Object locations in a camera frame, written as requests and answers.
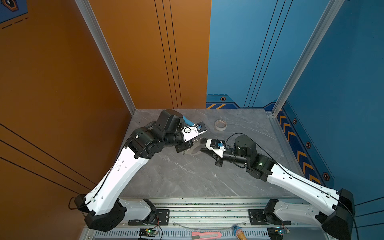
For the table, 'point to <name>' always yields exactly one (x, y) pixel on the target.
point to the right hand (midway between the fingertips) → (201, 148)
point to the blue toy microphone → (188, 122)
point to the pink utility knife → (206, 235)
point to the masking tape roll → (220, 124)
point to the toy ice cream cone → (239, 232)
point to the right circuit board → (277, 233)
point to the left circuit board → (148, 232)
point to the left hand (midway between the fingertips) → (192, 132)
